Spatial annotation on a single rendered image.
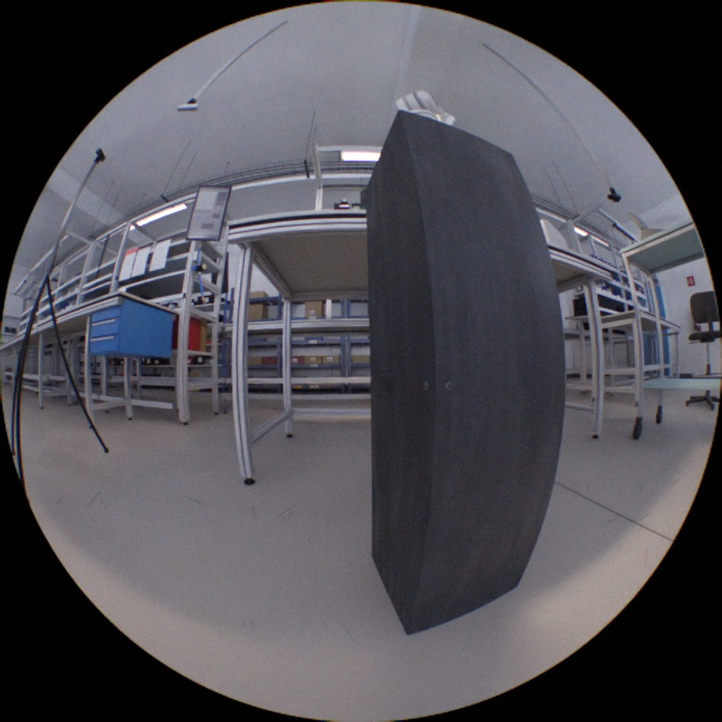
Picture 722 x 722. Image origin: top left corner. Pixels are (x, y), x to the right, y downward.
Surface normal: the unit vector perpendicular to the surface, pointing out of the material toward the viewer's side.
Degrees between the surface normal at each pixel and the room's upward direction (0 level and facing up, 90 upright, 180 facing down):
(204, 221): 101
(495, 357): 90
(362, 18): 180
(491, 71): 180
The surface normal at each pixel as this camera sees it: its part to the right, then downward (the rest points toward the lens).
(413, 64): 0.02, 1.00
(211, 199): 0.46, 0.15
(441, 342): 0.21, -0.04
